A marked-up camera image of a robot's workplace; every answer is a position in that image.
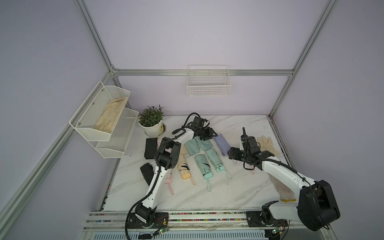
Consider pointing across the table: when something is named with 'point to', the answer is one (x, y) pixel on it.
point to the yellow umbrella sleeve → (183, 150)
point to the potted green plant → (151, 119)
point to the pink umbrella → (167, 181)
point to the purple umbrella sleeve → (223, 144)
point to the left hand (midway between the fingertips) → (215, 136)
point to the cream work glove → (267, 145)
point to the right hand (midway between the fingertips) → (235, 155)
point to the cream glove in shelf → (107, 120)
